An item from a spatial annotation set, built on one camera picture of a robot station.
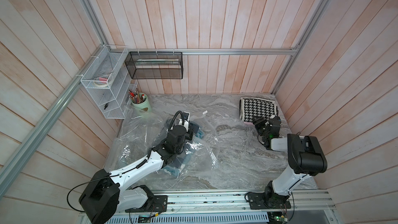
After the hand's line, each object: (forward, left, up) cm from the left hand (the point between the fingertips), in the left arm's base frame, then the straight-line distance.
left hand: (188, 123), depth 81 cm
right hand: (+13, -42, -11) cm, 45 cm away
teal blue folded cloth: (-14, +5, -17) cm, 23 cm away
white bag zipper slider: (+9, -9, -1) cm, 13 cm away
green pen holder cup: (+18, +31, -5) cm, 36 cm away
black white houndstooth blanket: (+19, -40, -10) cm, 46 cm away
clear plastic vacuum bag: (+3, +34, -19) cm, 39 cm away
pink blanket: (+10, -39, -14) cm, 42 cm away
